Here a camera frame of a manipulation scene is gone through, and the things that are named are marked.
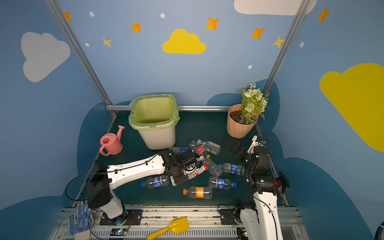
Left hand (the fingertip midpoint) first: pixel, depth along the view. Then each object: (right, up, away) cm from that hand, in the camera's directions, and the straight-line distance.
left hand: (185, 176), depth 78 cm
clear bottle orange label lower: (+5, -9, +3) cm, 11 cm away
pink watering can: (-46, +17, +12) cm, 50 cm away
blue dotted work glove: (-49, -23, -8) cm, 55 cm away
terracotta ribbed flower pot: (+32, +25, +20) cm, 45 cm away
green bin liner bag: (-23, +37, +21) cm, 48 cm away
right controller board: (+29, -26, -6) cm, 39 cm away
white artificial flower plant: (+41, +41, +10) cm, 59 cm away
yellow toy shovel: (-3, -22, -6) cm, 23 cm away
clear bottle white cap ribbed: (+16, +2, +8) cm, 19 cm away
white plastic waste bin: (-16, +19, +16) cm, 29 cm away
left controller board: (-32, -24, -7) cm, 40 cm away
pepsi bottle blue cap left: (-16, -4, +3) cm, 16 cm away
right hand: (+29, +17, -3) cm, 34 cm away
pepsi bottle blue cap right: (+21, -5, +2) cm, 22 cm away
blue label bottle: (+28, +2, +8) cm, 29 cm away
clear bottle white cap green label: (+17, +13, +19) cm, 29 cm away
